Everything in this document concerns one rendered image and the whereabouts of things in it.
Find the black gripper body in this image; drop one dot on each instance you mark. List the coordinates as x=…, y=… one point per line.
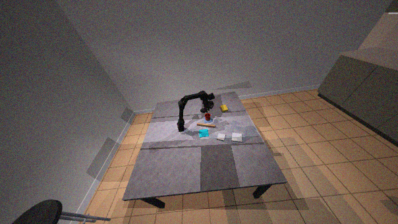
x=203, y=110

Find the yellow rectangular block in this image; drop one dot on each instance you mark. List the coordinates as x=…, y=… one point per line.
x=224, y=108

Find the red cup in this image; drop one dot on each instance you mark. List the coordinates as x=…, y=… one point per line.
x=207, y=116

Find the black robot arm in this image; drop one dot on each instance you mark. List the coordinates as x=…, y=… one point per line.
x=202, y=95

